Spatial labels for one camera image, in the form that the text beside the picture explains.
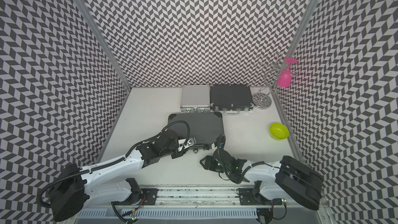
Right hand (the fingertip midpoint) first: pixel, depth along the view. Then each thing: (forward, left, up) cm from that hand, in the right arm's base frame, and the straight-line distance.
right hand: (203, 166), depth 82 cm
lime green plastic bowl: (+21, -47, -2) cm, 52 cm away
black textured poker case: (+43, -19, +5) cm, 47 cm away
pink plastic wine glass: (+44, -50, +21) cm, 70 cm away
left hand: (+10, +11, +7) cm, 16 cm away
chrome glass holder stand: (+44, -41, +2) cm, 60 cm away
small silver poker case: (+44, +6, +3) cm, 45 cm away
